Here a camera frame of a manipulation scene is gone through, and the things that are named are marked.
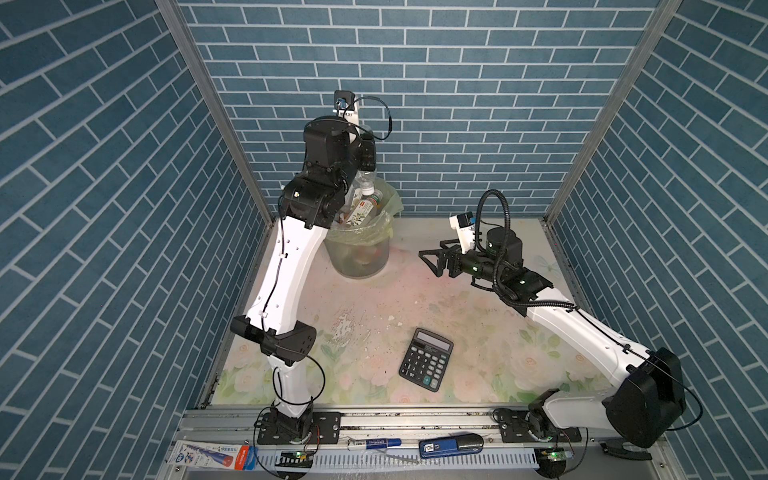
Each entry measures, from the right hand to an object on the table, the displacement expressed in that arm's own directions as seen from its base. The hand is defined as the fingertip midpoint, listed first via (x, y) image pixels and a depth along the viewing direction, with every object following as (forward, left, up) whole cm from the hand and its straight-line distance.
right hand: (427, 246), depth 74 cm
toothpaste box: (-45, +50, -28) cm, 73 cm away
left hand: (+11, +15, +25) cm, 31 cm away
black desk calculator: (-19, -2, -27) cm, 33 cm away
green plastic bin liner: (+7, +14, -1) cm, 15 cm away
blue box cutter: (-38, -8, -25) cm, 47 cm away
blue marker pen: (-39, +10, -28) cm, 49 cm away
